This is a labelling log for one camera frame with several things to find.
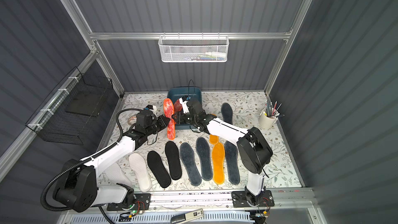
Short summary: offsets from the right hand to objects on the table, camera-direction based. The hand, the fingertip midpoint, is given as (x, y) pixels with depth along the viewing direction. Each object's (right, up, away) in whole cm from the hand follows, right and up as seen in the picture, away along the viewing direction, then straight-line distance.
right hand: (175, 115), depth 83 cm
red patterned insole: (+1, +5, +5) cm, 7 cm away
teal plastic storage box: (-6, +15, +35) cm, 38 cm away
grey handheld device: (+8, -43, -17) cm, 47 cm away
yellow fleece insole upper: (+22, -15, +11) cm, 29 cm away
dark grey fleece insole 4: (+32, +1, +25) cm, 41 cm away
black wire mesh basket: (-50, +1, -11) cm, 51 cm away
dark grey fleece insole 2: (+16, -24, +4) cm, 29 cm away
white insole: (-20, -28, +1) cm, 34 cm away
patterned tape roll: (-33, -4, +22) cm, 40 cm away
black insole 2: (-3, -21, +7) cm, 23 cm away
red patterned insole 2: (-4, +3, +3) cm, 6 cm away
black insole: (-10, -29, 0) cm, 30 cm away
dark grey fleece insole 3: (+32, -23, +6) cm, 40 cm away
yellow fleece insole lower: (+24, -23, +6) cm, 34 cm away
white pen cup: (+57, -1, +13) cm, 58 cm away
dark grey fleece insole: (+7, -25, +3) cm, 26 cm away
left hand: (-2, -2, +1) cm, 3 cm away
